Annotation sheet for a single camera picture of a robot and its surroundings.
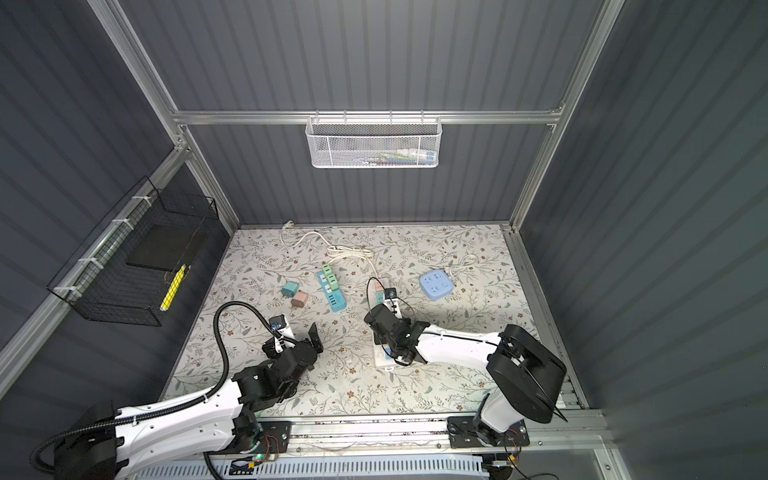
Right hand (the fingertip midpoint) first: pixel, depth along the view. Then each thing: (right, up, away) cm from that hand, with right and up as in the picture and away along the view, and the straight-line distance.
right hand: (385, 325), depth 87 cm
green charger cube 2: (-18, +12, +9) cm, 23 cm away
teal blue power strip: (-16, +6, +9) cm, 20 cm away
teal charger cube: (-33, +9, +12) cm, 36 cm away
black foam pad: (-58, +23, -10) cm, 63 cm away
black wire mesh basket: (-63, +17, -15) cm, 67 cm away
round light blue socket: (+17, +11, +13) cm, 24 cm away
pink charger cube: (-1, +13, -13) cm, 18 cm away
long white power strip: (-1, -7, -3) cm, 8 cm away
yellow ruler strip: (-50, +14, -17) cm, 55 cm away
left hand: (-23, 0, -6) cm, 24 cm away
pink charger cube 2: (-29, +6, +11) cm, 31 cm away
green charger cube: (-20, +16, +12) cm, 28 cm away
